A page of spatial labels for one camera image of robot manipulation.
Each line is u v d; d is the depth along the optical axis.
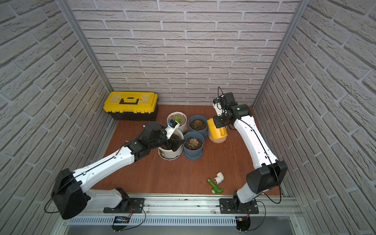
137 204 0.75
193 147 0.87
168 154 0.89
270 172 0.40
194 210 0.74
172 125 0.66
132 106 0.98
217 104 0.68
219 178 0.81
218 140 0.98
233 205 0.72
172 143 0.68
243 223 0.70
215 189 0.78
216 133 0.79
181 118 0.97
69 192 0.39
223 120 0.64
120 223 0.72
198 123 0.95
